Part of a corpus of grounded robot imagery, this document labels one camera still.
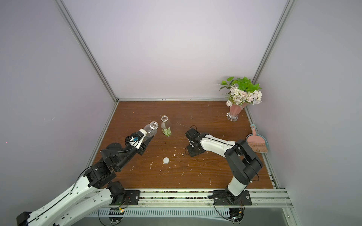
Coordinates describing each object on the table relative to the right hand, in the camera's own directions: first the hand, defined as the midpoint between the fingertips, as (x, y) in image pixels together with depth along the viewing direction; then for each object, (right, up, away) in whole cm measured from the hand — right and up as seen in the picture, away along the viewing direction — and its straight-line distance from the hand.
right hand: (193, 148), depth 90 cm
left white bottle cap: (-17, -6, -5) cm, 19 cm away
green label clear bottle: (-18, +15, -2) cm, 24 cm away
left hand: (-24, +14, -23) cm, 36 cm away
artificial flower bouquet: (+30, +37, -5) cm, 48 cm away
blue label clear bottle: (-21, +16, -27) cm, 38 cm away
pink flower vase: (+30, +26, +7) cm, 40 cm away
